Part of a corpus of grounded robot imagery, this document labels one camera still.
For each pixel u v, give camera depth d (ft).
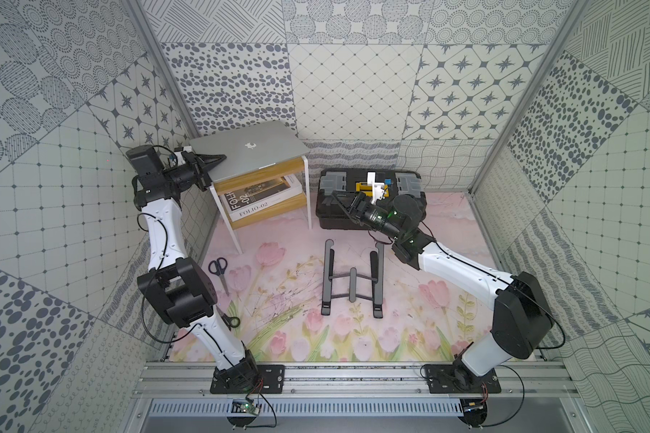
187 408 2.30
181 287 1.63
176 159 2.30
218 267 3.15
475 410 2.37
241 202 2.97
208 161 2.33
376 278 2.88
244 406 2.31
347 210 2.13
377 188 2.26
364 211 2.13
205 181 2.31
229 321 2.76
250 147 2.55
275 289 3.02
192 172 2.23
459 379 2.15
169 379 2.45
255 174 2.48
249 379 2.25
